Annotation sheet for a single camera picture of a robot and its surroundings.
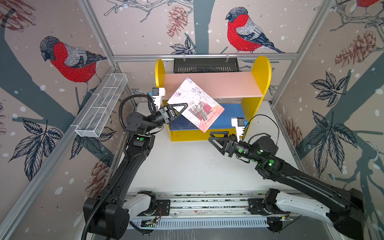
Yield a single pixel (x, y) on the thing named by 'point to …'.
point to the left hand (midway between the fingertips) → (186, 109)
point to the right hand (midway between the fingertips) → (207, 140)
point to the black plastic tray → (223, 65)
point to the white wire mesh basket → (95, 123)
